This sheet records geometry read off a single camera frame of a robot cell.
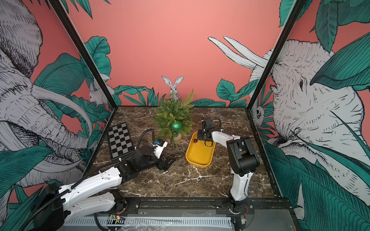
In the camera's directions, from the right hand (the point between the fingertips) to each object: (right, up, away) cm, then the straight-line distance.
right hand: (198, 133), depth 99 cm
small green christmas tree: (-14, +10, -29) cm, 34 cm away
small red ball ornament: (-3, -5, -1) cm, 6 cm away
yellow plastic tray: (-1, -13, -8) cm, 16 cm away
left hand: (-16, -10, -22) cm, 29 cm away
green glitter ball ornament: (-13, +6, -28) cm, 31 cm away
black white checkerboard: (-54, -6, -4) cm, 54 cm away
